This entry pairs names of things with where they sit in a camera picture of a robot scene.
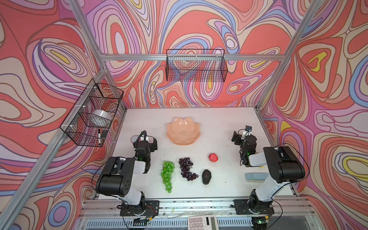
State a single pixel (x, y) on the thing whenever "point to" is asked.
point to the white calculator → (203, 222)
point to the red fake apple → (213, 157)
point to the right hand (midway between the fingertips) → (241, 134)
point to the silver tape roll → (101, 115)
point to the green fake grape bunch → (168, 166)
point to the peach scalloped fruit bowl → (183, 132)
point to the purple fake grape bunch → (185, 164)
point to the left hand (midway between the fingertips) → (147, 138)
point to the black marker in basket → (99, 137)
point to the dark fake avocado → (206, 176)
